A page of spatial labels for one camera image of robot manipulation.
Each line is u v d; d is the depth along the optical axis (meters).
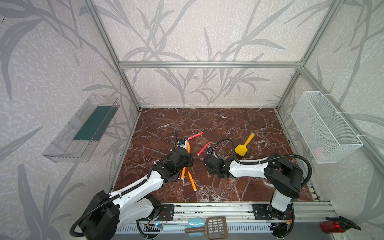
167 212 0.74
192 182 0.83
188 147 0.81
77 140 0.64
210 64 0.98
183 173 0.86
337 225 0.62
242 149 0.97
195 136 1.05
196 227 0.69
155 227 0.72
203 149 0.96
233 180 0.84
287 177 0.46
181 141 0.73
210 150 0.81
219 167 0.68
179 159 0.62
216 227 0.71
